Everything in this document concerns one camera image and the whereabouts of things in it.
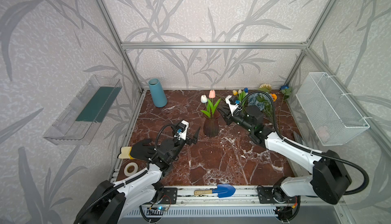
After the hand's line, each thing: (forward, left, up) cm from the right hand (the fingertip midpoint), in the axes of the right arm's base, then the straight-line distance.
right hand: (219, 105), depth 76 cm
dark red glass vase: (+1, +4, -22) cm, 23 cm away
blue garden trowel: (-33, -1, -27) cm, 43 cm away
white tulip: (+4, +8, 0) cm, 9 cm away
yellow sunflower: (+35, -39, -22) cm, 57 cm away
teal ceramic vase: (+20, +38, -14) cm, 46 cm away
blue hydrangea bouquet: (+16, -32, -17) cm, 39 cm away
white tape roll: (-22, +46, -26) cm, 57 cm away
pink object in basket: (-13, -51, -7) cm, 53 cm away
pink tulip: (+6, +4, +1) cm, 7 cm away
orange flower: (+22, -41, -19) cm, 50 cm away
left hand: (-7, +14, -7) cm, 17 cm away
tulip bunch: (+28, -20, -23) cm, 41 cm away
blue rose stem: (+33, -56, -25) cm, 69 cm away
